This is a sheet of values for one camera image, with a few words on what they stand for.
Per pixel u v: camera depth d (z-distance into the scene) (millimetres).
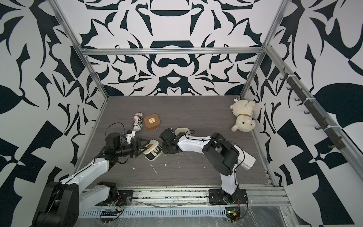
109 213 728
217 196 743
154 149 830
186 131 959
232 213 709
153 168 847
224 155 488
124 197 741
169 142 700
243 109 1014
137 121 1010
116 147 687
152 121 1018
